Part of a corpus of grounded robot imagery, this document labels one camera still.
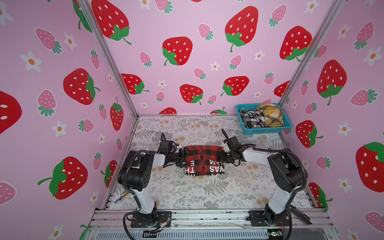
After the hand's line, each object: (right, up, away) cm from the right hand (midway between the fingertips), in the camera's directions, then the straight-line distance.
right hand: (217, 158), depth 95 cm
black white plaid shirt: (+29, +26, +11) cm, 41 cm away
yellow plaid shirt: (+43, +28, +12) cm, 53 cm away
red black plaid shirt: (-9, 0, -5) cm, 10 cm away
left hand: (-16, +1, -3) cm, 16 cm away
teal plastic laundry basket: (+29, +37, +22) cm, 52 cm away
